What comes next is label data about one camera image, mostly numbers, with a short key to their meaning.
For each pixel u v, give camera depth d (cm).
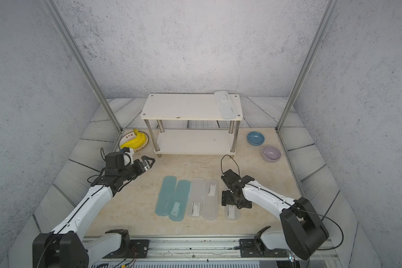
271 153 103
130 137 116
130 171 71
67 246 38
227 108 82
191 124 122
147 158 77
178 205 85
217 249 74
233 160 105
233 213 83
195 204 85
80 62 86
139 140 108
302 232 41
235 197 71
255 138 112
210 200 88
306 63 87
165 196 89
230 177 69
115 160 63
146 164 74
